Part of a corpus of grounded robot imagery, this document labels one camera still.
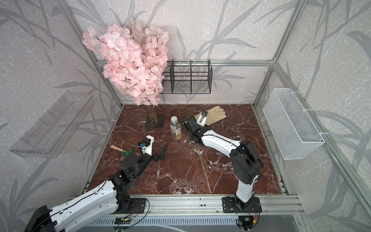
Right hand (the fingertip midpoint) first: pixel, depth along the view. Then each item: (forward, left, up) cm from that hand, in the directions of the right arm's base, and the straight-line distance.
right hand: (197, 122), depth 91 cm
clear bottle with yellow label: (+2, +15, -9) cm, 17 cm away
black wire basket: (+36, +7, +9) cm, 38 cm away
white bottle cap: (-2, +14, +5) cm, 15 cm away
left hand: (-17, +19, +8) cm, 27 cm away
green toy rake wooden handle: (-13, +48, -13) cm, 51 cm away
